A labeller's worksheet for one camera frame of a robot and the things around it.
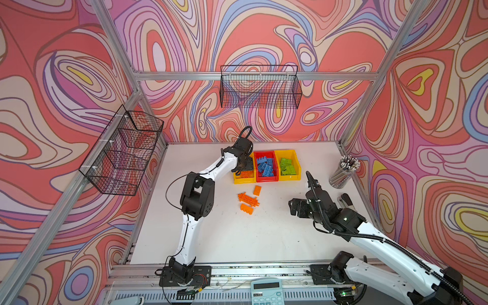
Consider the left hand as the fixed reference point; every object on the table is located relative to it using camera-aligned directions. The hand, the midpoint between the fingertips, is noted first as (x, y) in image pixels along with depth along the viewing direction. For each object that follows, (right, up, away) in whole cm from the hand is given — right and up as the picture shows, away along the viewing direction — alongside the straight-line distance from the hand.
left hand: (248, 165), depth 100 cm
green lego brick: (+22, -1, +5) cm, 22 cm away
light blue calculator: (+6, -46, -31) cm, 56 cm away
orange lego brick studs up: (+5, -13, -3) cm, 15 cm away
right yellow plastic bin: (+24, +6, +7) cm, 25 cm away
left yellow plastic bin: (-2, -8, -1) cm, 9 cm away
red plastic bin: (+6, -6, +1) cm, 9 cm away
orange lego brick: (-1, -5, +2) cm, 6 cm away
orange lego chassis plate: (-2, -17, -5) cm, 18 cm away
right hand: (+21, -18, -21) cm, 35 cm away
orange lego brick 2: (0, -22, -9) cm, 23 cm away
